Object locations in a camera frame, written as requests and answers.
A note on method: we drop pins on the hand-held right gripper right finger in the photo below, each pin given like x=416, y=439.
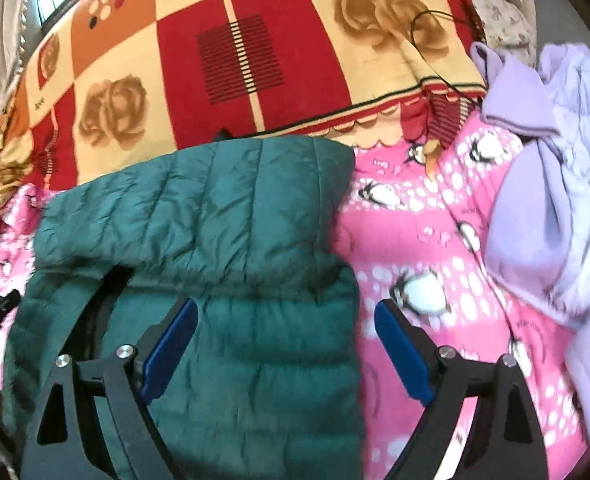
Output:
x=402, y=350

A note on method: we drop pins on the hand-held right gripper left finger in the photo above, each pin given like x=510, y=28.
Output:
x=172, y=345

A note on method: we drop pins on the green puffer jacket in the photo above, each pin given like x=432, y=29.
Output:
x=225, y=270

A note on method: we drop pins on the pink penguin bed sheet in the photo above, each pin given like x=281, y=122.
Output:
x=425, y=240

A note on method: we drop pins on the lilac jacket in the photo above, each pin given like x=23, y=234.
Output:
x=535, y=210

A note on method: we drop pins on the cream curtain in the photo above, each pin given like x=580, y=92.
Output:
x=10, y=35

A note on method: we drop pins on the red yellow checked blanket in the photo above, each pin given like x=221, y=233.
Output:
x=285, y=50

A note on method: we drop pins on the floral pillow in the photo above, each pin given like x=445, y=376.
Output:
x=505, y=25

